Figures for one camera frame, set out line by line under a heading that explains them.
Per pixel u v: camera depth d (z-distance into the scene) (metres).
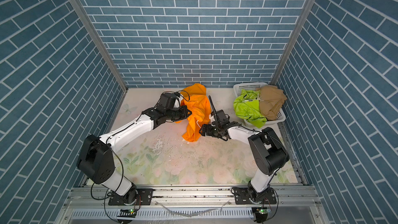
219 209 0.71
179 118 0.75
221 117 0.75
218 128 0.73
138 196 0.72
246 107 0.96
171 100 0.67
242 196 0.73
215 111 0.75
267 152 0.47
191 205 0.73
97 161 0.44
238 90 1.12
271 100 0.98
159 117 0.63
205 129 0.83
